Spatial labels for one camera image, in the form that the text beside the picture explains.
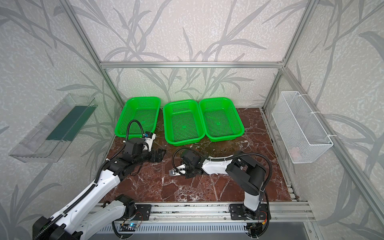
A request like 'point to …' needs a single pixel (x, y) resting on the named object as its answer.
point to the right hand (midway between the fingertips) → (182, 162)
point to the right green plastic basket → (221, 120)
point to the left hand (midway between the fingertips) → (161, 145)
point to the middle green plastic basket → (183, 122)
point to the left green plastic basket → (144, 109)
